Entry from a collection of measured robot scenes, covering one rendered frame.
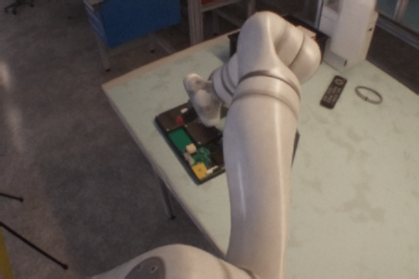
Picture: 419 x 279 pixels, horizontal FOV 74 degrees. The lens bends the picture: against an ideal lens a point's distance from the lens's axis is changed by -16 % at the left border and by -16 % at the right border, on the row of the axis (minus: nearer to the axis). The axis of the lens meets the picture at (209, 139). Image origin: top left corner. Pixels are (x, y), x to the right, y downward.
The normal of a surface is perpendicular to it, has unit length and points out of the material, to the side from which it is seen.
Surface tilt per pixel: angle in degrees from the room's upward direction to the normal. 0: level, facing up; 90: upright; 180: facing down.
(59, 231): 0
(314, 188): 0
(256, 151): 31
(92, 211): 0
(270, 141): 26
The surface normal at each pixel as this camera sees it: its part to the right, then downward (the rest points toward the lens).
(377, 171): -0.04, -0.66
